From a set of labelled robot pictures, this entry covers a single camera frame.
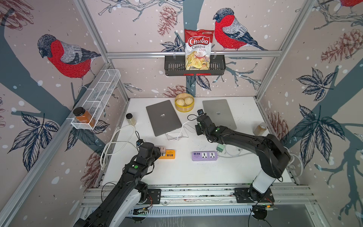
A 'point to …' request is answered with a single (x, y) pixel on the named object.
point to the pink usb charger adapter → (162, 149)
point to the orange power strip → (170, 154)
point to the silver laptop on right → (218, 112)
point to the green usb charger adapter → (220, 147)
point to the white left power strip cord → (109, 142)
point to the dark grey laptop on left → (163, 117)
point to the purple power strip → (204, 156)
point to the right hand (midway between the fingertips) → (198, 123)
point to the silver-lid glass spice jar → (259, 130)
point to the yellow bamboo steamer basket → (185, 108)
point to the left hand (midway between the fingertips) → (161, 146)
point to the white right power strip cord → (291, 152)
